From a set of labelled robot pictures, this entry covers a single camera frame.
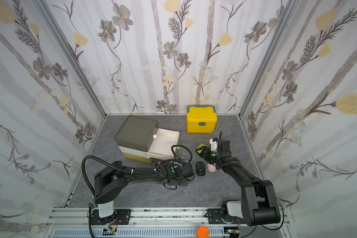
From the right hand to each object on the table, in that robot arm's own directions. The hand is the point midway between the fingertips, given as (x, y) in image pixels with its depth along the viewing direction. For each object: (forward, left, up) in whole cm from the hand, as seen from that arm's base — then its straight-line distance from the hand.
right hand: (199, 151), depth 86 cm
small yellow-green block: (+10, -2, -11) cm, 15 cm away
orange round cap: (-39, +1, +2) cm, 39 cm away
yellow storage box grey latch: (+24, -2, +1) cm, 24 cm away
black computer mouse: (-8, -1, -8) cm, 11 cm away
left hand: (-16, +8, -8) cm, 19 cm away
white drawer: (+8, +23, -5) cm, 25 cm away
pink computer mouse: (-6, -8, -10) cm, 14 cm away
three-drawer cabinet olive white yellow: (+2, +37, +9) cm, 38 cm away
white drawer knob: (+6, +27, +5) cm, 28 cm away
